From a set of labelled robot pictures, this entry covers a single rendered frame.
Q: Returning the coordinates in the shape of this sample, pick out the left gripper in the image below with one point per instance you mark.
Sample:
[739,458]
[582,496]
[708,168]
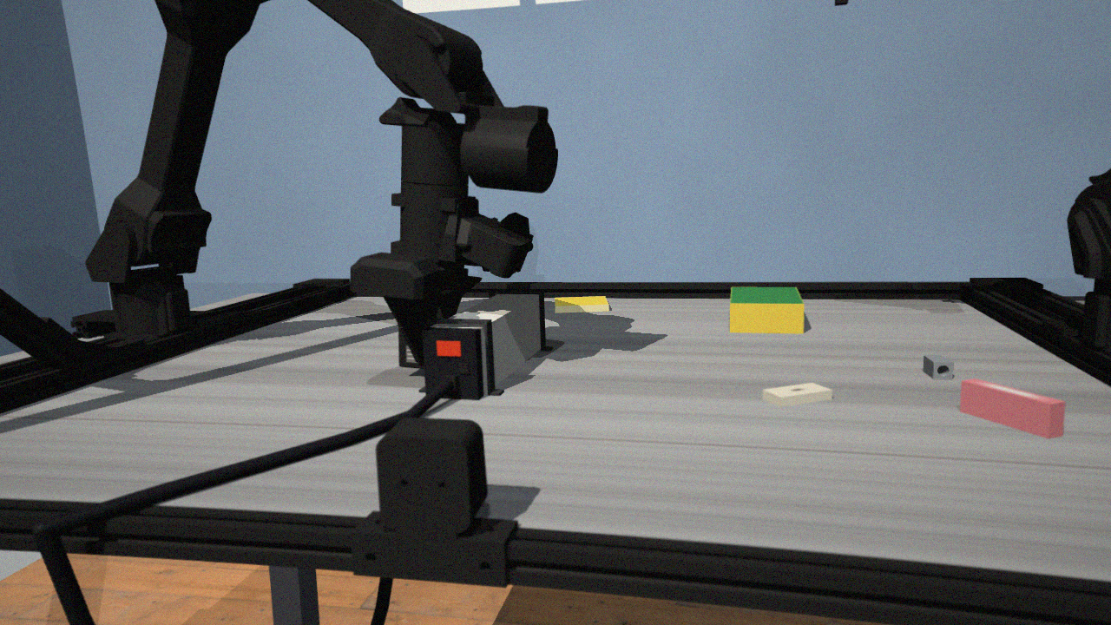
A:
[409,271]

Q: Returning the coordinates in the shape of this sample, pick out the pink rectangular block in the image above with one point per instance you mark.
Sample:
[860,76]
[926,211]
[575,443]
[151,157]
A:
[1014,408]

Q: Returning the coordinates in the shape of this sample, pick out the yellow flat block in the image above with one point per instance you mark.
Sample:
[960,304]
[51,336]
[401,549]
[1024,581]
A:
[581,304]

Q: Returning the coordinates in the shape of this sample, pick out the black plug charger with gold prongs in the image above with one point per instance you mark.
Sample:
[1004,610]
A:
[405,356]

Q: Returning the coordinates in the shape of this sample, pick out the black power cord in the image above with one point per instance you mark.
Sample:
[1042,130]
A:
[46,532]

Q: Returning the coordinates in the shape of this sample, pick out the beige flat block with hole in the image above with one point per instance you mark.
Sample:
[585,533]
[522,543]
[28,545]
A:
[797,394]

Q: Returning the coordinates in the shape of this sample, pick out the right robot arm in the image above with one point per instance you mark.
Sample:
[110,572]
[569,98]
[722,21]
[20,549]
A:
[1089,230]

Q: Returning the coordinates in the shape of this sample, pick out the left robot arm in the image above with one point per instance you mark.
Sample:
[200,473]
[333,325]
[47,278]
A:
[158,218]

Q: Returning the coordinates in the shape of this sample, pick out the yellow block with green top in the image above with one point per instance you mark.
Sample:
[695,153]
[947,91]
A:
[766,310]

